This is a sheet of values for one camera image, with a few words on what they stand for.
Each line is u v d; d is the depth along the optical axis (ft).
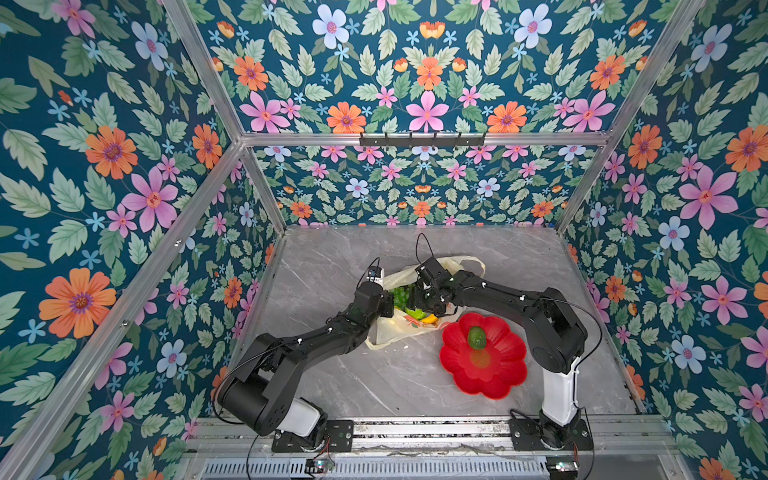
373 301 2.26
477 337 2.82
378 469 2.51
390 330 2.90
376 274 2.57
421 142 3.02
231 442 2.45
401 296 3.14
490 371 2.77
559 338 1.66
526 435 2.39
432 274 2.41
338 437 2.42
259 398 1.42
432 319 3.03
